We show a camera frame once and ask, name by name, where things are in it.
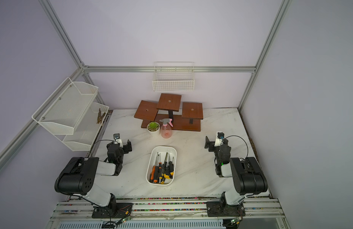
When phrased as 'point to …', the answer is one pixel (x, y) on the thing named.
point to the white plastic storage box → (151, 157)
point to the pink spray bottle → (166, 131)
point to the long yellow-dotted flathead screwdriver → (162, 171)
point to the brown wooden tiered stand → (185, 116)
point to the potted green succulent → (153, 129)
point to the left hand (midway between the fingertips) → (121, 142)
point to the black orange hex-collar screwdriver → (160, 169)
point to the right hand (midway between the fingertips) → (213, 138)
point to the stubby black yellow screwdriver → (171, 168)
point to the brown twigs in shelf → (100, 117)
